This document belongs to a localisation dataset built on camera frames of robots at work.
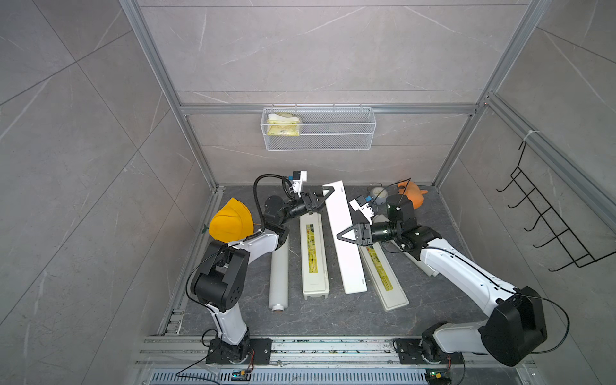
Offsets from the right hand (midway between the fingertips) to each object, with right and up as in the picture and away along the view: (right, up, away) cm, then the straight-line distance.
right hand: (341, 238), depth 70 cm
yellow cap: (-45, +2, +35) cm, 57 cm away
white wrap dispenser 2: (+17, -10, +23) cm, 30 cm away
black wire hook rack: (+60, +1, -6) cm, 60 cm away
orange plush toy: (+37, +17, +38) cm, 56 cm away
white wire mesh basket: (-4, +43, +31) cm, 53 cm away
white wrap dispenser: (-8, -12, +13) cm, 20 cm away
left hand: (-1, +14, +2) cm, 14 cm away
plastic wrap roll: (+17, -3, -12) cm, 21 cm away
